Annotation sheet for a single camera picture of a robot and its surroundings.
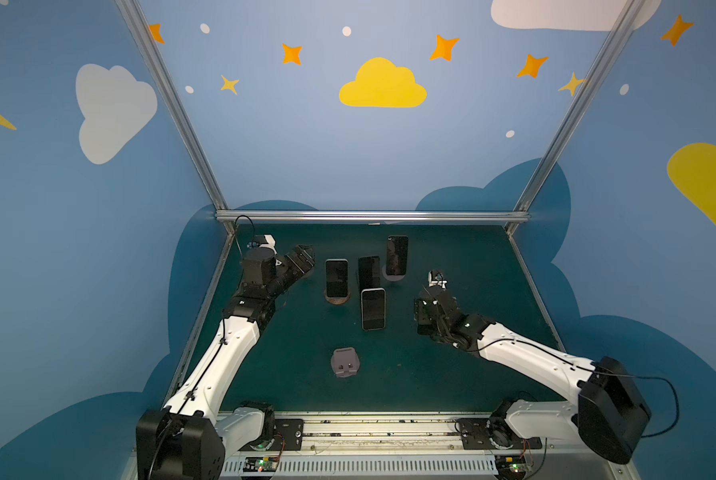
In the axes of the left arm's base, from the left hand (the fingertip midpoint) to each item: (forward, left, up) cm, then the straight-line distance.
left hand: (310, 255), depth 78 cm
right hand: (-4, -34, -13) cm, 37 cm away
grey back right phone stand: (+11, -24, -25) cm, 36 cm away
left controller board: (-44, +10, -26) cm, 52 cm away
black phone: (+14, -17, -26) cm, 34 cm away
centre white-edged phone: (-6, -17, -18) cm, 25 cm away
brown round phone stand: (+1, -6, -25) cm, 26 cm away
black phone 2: (+13, -26, -15) cm, 33 cm away
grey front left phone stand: (-21, -10, -21) cm, 31 cm away
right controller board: (-44, -51, -27) cm, 72 cm away
